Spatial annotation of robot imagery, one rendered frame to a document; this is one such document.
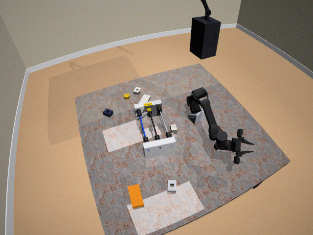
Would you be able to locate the orange rectangular block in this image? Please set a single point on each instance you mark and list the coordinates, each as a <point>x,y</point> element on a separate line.
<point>135,196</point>

